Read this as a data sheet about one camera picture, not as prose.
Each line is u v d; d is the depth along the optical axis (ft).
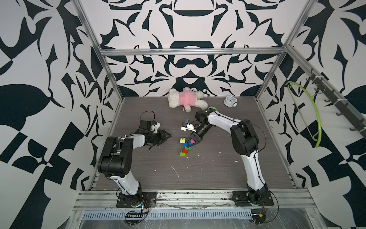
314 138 2.29
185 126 2.77
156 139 2.77
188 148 2.78
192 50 3.01
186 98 3.54
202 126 2.71
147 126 2.58
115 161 1.54
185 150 2.83
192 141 2.72
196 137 2.64
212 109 2.55
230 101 3.74
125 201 2.40
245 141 1.88
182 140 2.79
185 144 2.79
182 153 2.82
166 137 2.81
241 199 2.44
